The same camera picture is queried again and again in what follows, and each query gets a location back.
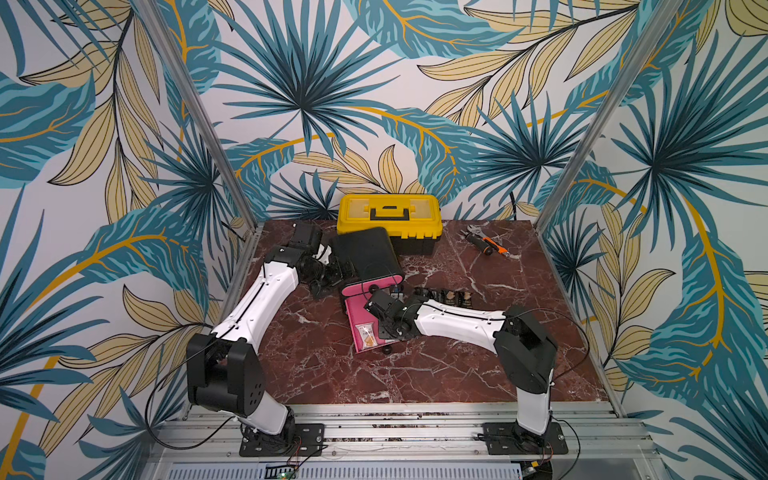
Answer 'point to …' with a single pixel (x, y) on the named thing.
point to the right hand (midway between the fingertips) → (387, 328)
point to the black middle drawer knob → (387, 349)
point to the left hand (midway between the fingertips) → (349, 285)
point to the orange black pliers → (501, 250)
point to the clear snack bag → (368, 335)
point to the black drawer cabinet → (367, 255)
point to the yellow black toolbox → (414, 221)
